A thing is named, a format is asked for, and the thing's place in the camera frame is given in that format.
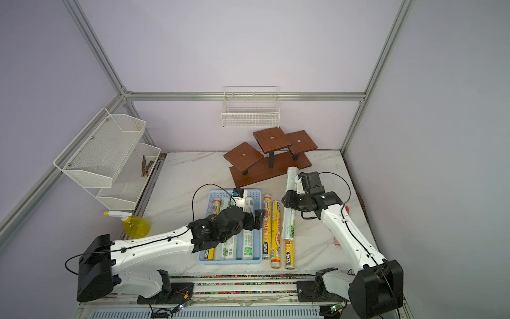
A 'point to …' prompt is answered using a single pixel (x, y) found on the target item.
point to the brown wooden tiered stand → (279, 152)
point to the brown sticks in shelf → (145, 168)
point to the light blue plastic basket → (202, 256)
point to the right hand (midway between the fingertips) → (287, 203)
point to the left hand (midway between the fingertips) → (254, 211)
